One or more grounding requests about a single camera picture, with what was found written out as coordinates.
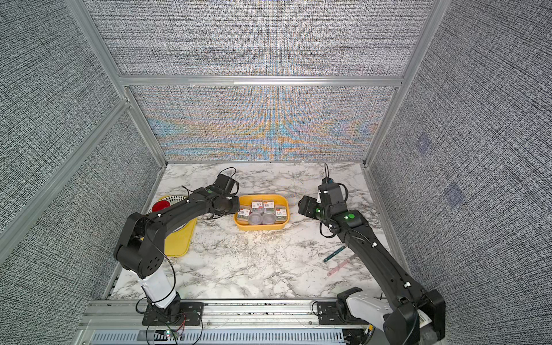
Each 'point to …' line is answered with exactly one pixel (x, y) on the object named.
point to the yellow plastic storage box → (246, 227)
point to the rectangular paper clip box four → (281, 215)
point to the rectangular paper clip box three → (269, 205)
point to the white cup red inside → (160, 205)
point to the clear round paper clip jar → (255, 218)
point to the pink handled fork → (336, 269)
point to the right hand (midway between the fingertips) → (308, 199)
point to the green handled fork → (334, 253)
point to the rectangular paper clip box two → (257, 205)
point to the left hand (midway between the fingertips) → (240, 205)
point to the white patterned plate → (173, 199)
